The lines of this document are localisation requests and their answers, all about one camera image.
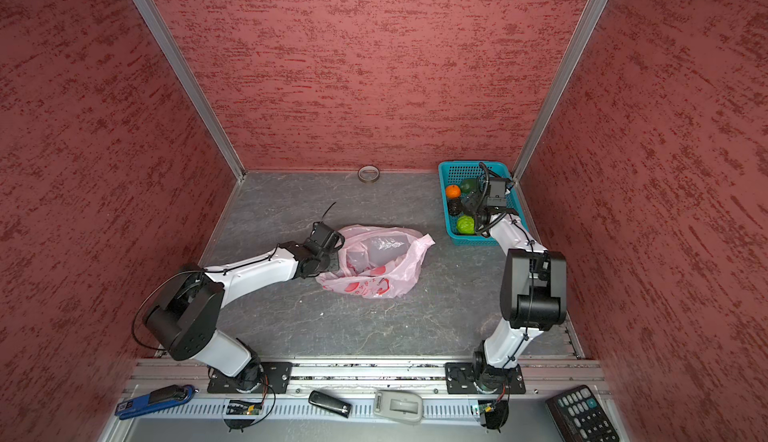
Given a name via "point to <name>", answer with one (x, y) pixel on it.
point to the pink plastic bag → (375, 262)
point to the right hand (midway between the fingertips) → (471, 204)
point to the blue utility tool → (158, 399)
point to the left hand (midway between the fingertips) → (330, 264)
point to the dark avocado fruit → (454, 206)
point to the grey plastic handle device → (398, 405)
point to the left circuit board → (237, 407)
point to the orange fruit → (453, 191)
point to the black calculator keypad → (580, 417)
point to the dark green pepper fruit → (469, 185)
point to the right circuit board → (493, 413)
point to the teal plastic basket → (451, 173)
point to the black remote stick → (330, 403)
